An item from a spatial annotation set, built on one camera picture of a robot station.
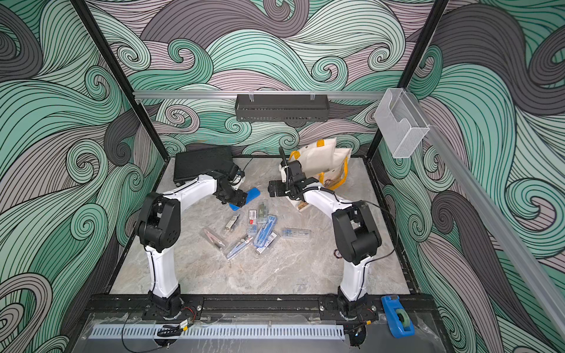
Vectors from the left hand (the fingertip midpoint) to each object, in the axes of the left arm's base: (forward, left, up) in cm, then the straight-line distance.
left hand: (236, 197), depth 97 cm
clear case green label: (-7, -12, -3) cm, 14 cm away
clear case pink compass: (-18, +8, -5) cm, 20 cm away
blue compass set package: (-15, -13, -3) cm, 20 cm away
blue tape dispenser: (-47, -57, 0) cm, 73 cm away
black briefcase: (+23, +30, -4) cm, 38 cm away
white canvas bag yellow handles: (+19, -41, +5) cm, 45 cm away
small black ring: (-23, -43, -5) cm, 49 cm away
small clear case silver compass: (-11, +1, -4) cm, 12 cm away
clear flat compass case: (-15, -25, -4) cm, 30 cm away
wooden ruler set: (-1, -30, -5) cm, 30 cm away
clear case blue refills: (-19, -15, -4) cm, 25 cm away
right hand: (+1, -17, +5) cm, 18 cm away
